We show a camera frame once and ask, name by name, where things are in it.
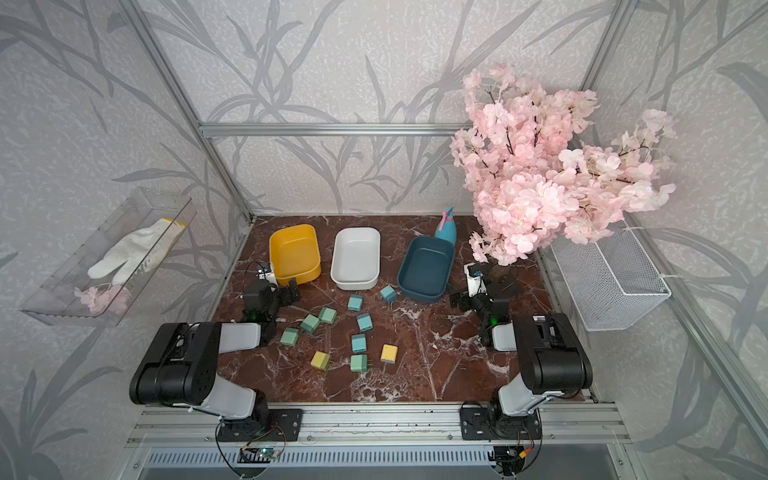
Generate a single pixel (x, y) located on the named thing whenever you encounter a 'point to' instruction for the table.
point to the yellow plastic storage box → (294, 254)
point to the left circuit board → (258, 455)
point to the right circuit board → (509, 459)
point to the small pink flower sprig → (106, 298)
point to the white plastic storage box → (356, 258)
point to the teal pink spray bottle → (446, 228)
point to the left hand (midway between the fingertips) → (280, 279)
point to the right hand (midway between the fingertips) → (462, 278)
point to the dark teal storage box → (425, 268)
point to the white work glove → (139, 250)
